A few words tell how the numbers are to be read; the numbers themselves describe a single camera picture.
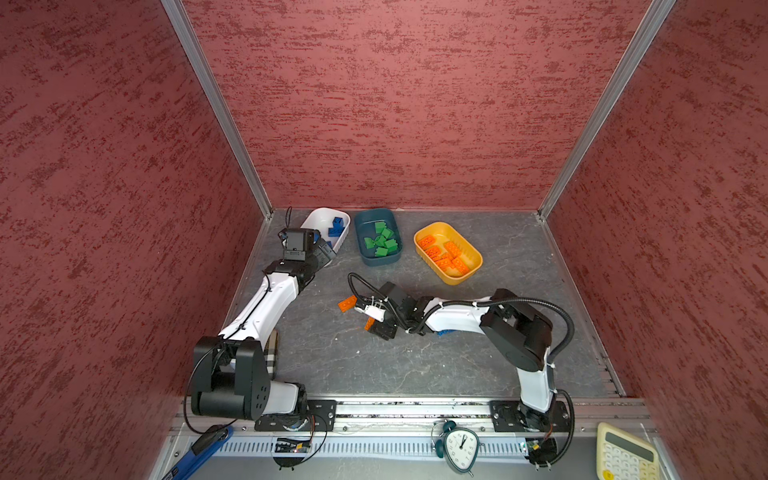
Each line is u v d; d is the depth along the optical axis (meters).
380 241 1.09
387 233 1.12
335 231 1.10
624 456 0.67
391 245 1.07
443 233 1.10
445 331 0.65
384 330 0.80
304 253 0.66
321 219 1.13
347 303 0.93
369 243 1.10
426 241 1.10
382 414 0.76
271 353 0.81
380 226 1.14
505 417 0.74
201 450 0.66
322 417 0.75
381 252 1.04
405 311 0.71
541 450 0.71
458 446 0.67
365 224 1.14
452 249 1.07
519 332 0.50
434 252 1.07
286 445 0.73
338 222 1.13
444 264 1.03
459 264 1.03
